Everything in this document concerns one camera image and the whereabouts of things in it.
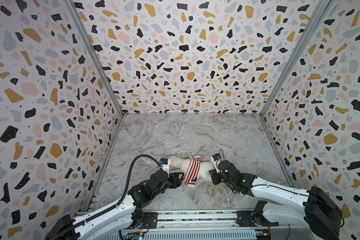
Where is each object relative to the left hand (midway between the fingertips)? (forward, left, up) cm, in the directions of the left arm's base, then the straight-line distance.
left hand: (183, 173), depth 77 cm
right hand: (+4, -14, -4) cm, 15 cm away
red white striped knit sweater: (+2, -4, -4) cm, 6 cm away
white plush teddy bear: (+8, +3, -7) cm, 11 cm away
